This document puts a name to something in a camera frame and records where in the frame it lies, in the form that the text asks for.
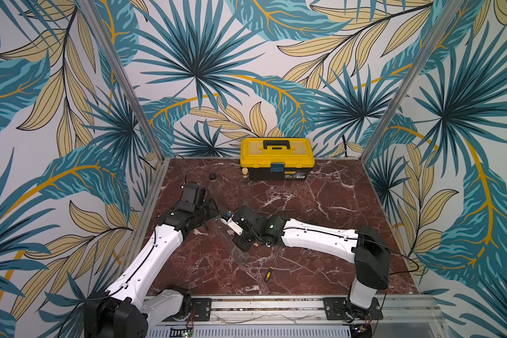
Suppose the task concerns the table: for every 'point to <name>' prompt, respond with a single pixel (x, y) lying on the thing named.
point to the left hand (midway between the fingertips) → (216, 210)
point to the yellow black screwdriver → (272, 267)
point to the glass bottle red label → (239, 255)
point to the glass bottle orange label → (246, 190)
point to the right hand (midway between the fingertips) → (235, 234)
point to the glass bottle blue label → (216, 190)
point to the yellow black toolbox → (277, 158)
